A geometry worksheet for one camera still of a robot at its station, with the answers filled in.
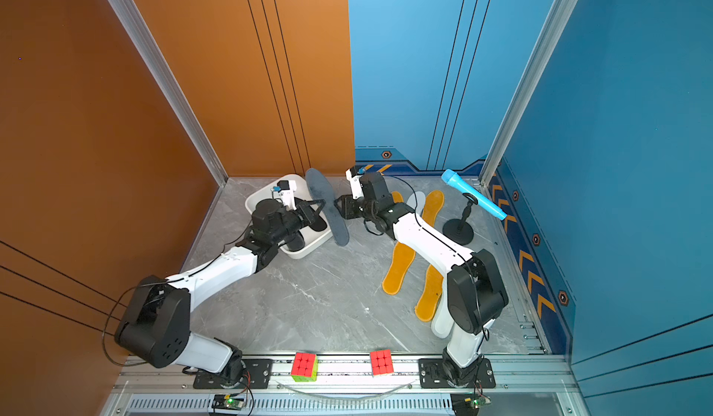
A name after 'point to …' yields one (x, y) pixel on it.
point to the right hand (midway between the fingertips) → (341, 201)
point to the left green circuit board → (227, 402)
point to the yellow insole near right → (426, 307)
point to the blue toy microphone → (473, 194)
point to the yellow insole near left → (402, 260)
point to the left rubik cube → (304, 367)
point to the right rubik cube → (382, 362)
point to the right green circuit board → (468, 404)
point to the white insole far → (417, 201)
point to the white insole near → (443, 322)
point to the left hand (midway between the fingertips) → (327, 198)
